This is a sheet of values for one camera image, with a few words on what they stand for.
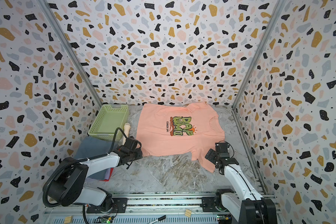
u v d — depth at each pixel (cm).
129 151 71
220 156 66
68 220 69
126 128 102
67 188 42
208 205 73
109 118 115
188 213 72
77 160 48
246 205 42
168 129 106
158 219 70
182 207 73
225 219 72
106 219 70
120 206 74
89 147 90
